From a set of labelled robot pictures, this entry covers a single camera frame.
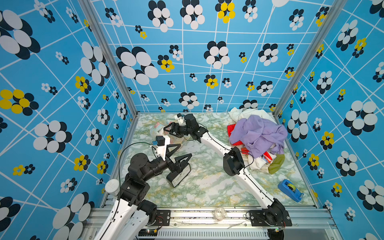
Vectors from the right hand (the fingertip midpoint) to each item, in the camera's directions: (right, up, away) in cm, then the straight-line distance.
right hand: (167, 131), depth 94 cm
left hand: (+14, -7, -32) cm, 36 cm away
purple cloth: (+56, -1, -8) cm, 56 cm away
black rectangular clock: (+8, -24, -17) cm, 30 cm away
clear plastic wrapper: (+30, -41, -20) cm, 55 cm away
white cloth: (+50, +13, +20) cm, 55 cm away
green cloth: (+67, -20, -5) cm, 70 cm away
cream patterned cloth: (-5, +1, -4) cm, 7 cm away
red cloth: (+49, -12, -3) cm, 51 cm away
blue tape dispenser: (+68, -30, -16) cm, 76 cm away
